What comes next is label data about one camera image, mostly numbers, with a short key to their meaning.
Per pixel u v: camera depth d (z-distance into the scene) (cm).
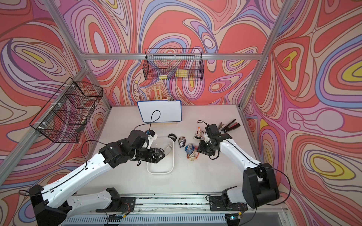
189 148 91
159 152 63
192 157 88
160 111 57
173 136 100
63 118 73
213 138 64
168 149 93
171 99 89
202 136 96
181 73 91
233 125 105
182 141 95
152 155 61
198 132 98
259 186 42
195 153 92
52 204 38
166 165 83
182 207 74
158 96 119
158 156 64
